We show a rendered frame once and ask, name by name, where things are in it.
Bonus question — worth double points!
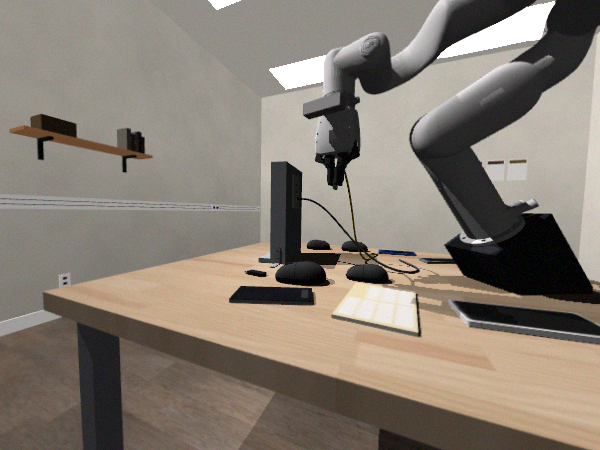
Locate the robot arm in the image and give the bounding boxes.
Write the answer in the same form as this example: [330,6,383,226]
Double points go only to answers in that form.
[303,0,600,247]

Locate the dark grey panel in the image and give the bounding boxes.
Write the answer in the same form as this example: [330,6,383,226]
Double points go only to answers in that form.
[258,161,302,264]

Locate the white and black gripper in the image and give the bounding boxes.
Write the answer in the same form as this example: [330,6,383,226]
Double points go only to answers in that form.
[315,104,360,186]

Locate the black computer mouse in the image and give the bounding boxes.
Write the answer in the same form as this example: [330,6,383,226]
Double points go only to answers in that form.
[341,241,368,252]
[275,261,326,285]
[346,264,389,283]
[307,240,330,250]

